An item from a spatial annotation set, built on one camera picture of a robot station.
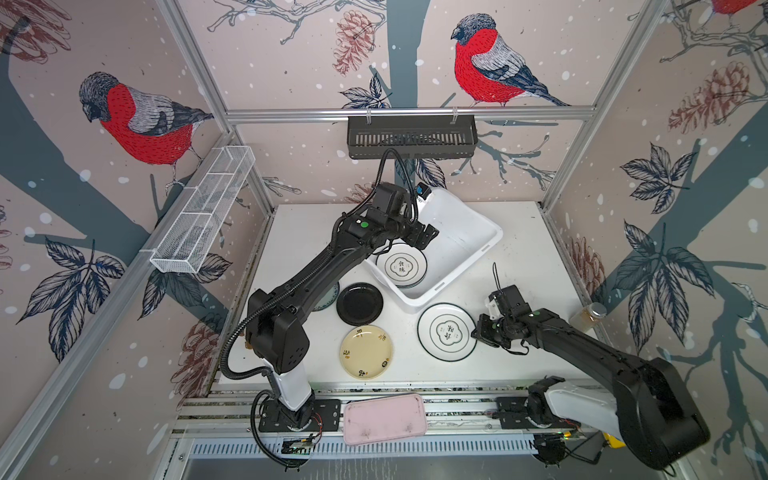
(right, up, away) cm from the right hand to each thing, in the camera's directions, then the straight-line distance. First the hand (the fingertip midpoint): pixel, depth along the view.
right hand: (471, 336), depth 86 cm
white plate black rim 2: (-19, +19, +15) cm, 31 cm away
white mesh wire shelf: (-73, +29, -14) cm, 80 cm away
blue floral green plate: (-44, +9, +9) cm, 46 cm away
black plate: (-34, +8, +8) cm, 35 cm away
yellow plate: (-31, -4, -1) cm, 31 cm away
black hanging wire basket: (-16, +64, +20) cm, 69 cm away
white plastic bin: (+4, +31, +23) cm, 39 cm away
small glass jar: (+32, +6, -4) cm, 33 cm away
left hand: (-14, +33, -9) cm, 37 cm away
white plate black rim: (-7, +1, +2) cm, 8 cm away
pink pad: (-25, -15, -14) cm, 33 cm away
